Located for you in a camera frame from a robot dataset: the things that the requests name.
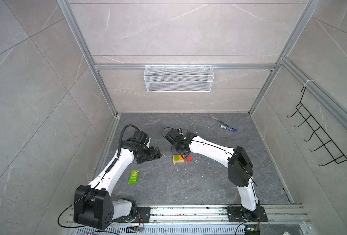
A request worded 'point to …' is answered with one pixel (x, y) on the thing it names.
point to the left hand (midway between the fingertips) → (154, 153)
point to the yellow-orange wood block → (181, 158)
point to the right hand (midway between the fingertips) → (176, 149)
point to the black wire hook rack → (338, 157)
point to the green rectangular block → (176, 158)
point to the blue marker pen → (228, 128)
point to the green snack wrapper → (134, 176)
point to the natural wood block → (179, 161)
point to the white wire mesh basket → (178, 79)
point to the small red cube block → (189, 158)
